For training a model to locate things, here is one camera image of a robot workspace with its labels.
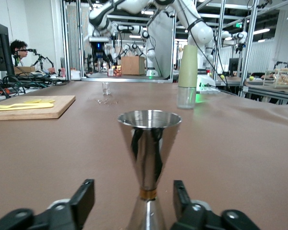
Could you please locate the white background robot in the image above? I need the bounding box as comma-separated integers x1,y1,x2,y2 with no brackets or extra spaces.
115,23,157,77

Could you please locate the yellow plastic knife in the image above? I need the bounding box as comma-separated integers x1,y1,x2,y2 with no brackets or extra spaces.
0,103,55,112

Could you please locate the steel double jigger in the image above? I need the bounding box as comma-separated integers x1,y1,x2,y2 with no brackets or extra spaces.
117,109,182,230

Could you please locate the wooden cutting board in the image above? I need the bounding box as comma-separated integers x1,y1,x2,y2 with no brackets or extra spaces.
0,95,76,121

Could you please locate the aluminium frame post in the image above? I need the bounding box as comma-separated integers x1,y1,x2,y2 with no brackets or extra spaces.
61,0,72,81
239,0,258,97

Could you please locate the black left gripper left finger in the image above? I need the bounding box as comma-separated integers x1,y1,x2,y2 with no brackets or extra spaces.
0,179,96,230

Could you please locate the green sleeved glass bottle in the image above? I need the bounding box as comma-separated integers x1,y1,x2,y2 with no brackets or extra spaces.
177,45,198,110

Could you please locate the seated person with dark hair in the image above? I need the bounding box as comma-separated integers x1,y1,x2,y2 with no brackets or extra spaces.
10,40,31,68

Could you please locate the small colourful printed box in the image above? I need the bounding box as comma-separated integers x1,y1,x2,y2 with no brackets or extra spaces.
107,68,122,77

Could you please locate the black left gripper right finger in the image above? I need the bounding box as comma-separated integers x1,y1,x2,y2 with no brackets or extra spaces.
170,180,261,230

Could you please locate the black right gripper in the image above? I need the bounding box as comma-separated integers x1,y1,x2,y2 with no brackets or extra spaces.
92,42,108,59

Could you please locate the black computer monitor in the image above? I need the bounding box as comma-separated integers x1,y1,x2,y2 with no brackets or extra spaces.
0,19,15,80

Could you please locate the brown wooden box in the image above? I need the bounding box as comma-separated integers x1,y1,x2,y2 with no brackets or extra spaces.
121,56,145,75

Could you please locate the brown table cover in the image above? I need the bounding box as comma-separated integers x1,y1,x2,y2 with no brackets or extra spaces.
0,80,288,230

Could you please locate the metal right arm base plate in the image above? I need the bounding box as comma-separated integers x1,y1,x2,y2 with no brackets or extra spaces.
195,85,221,94

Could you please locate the yellow plastic fork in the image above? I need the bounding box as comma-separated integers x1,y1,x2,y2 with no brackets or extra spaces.
0,102,27,108

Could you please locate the tangled black cable pile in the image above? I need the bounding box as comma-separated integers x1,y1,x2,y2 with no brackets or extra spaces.
0,71,68,101

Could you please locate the small clear glass cup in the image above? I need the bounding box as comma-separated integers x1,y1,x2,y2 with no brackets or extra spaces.
102,81,111,96

